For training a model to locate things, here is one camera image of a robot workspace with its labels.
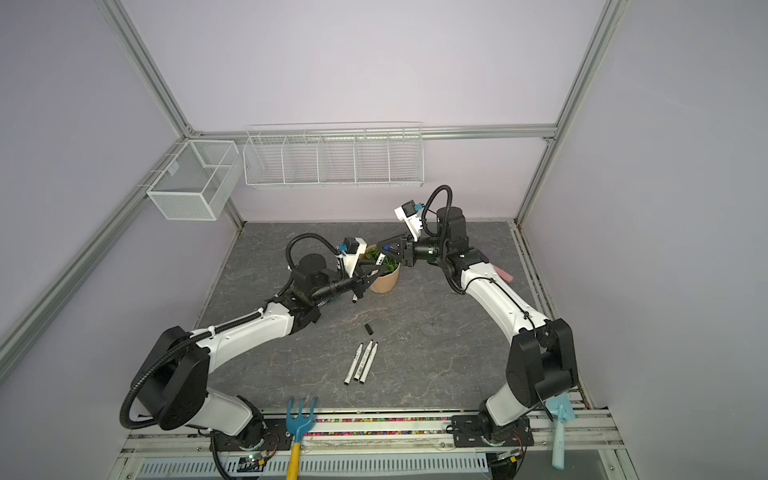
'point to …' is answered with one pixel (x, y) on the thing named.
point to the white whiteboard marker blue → (354, 299)
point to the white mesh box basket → (196, 180)
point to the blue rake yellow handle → (298, 426)
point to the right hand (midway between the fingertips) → (379, 252)
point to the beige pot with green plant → (387, 282)
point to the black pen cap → (368, 329)
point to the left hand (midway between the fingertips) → (384, 266)
